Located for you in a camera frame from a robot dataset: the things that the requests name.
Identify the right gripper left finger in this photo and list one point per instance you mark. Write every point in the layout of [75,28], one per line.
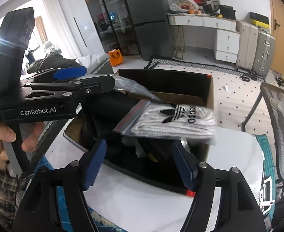
[54,200]

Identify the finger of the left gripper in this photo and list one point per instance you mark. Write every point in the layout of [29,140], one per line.
[81,87]
[59,73]

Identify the clear plastic bag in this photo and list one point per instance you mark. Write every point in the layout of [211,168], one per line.
[131,86]

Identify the adidas socks plastic bag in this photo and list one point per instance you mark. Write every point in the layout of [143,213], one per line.
[169,121]

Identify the plaid left forearm sleeve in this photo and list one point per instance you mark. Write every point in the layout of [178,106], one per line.
[9,187]

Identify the dark puffy jacket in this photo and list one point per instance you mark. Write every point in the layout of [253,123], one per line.
[51,61]

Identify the orange paper bag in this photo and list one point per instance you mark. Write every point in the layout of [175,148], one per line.
[115,57]

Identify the dark glass display cabinet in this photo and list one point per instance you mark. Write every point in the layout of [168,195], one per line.
[114,26]

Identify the black ROG cardboard box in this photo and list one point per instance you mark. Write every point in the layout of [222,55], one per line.
[154,161]

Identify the grey refrigerator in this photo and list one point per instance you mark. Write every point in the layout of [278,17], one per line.
[151,26]

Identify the glass coffee table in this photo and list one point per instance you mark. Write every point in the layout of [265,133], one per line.
[274,100]

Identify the white plastic grocery bag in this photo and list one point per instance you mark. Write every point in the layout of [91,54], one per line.
[184,6]

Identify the silver suitcase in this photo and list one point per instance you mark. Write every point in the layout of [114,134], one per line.
[264,54]

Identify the white vanity desk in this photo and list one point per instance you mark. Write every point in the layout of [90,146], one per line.
[206,32]

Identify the beige suitcase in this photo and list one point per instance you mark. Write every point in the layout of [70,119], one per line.
[248,36]

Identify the black yellow box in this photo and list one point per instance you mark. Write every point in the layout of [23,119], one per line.
[259,20]

